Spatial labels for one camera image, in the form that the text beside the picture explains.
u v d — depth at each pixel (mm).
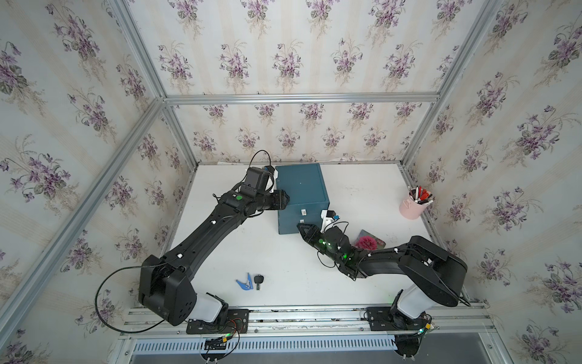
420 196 956
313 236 736
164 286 395
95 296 375
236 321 729
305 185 840
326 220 784
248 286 798
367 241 913
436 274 458
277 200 692
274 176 745
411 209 935
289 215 816
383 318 732
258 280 797
